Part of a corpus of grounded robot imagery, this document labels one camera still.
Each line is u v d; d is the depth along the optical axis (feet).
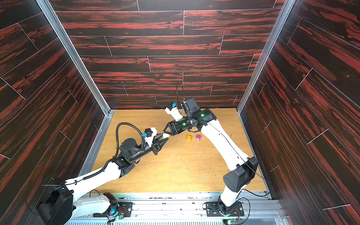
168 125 2.07
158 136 2.36
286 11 2.21
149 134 1.99
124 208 2.36
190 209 2.48
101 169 1.72
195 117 1.67
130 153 1.91
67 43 2.57
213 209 2.38
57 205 1.32
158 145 2.17
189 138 3.32
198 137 3.32
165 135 2.30
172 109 2.09
